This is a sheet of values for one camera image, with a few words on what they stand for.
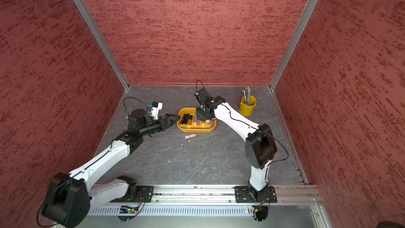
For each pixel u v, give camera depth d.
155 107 0.74
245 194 0.74
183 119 1.00
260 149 0.47
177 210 0.77
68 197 0.39
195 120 1.00
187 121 1.00
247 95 0.97
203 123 0.98
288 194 0.76
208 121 0.97
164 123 0.70
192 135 0.94
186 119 1.00
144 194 0.74
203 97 0.67
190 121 1.00
